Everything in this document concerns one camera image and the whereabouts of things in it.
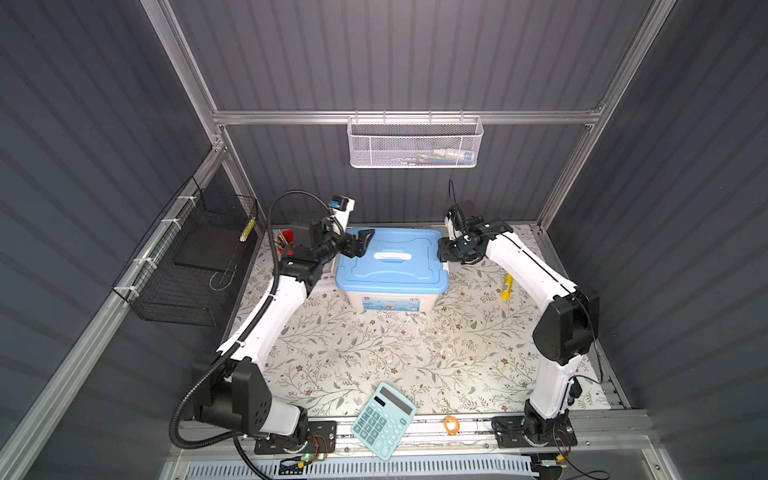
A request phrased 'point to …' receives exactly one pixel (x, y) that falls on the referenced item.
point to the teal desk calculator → (384, 422)
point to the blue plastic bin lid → (396, 261)
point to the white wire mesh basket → (414, 142)
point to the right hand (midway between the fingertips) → (447, 254)
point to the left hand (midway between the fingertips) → (360, 225)
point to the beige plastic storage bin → (394, 302)
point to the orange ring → (452, 426)
